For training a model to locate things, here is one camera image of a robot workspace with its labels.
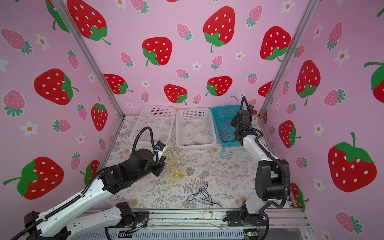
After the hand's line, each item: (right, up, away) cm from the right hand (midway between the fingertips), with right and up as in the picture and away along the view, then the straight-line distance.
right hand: (239, 116), depth 90 cm
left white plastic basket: (-55, 0, +29) cm, 62 cm away
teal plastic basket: (-5, +3, +29) cm, 29 cm away
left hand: (-41, -21, -18) cm, 50 cm away
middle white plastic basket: (-28, -7, +22) cm, 36 cm away
